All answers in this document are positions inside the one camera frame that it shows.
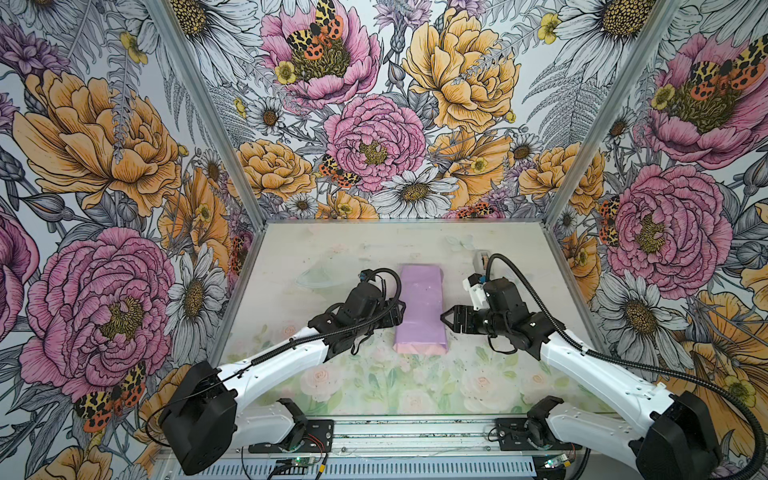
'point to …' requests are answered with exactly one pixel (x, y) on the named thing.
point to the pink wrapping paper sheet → (422, 328)
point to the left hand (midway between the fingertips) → (394, 316)
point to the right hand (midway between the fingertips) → (451, 328)
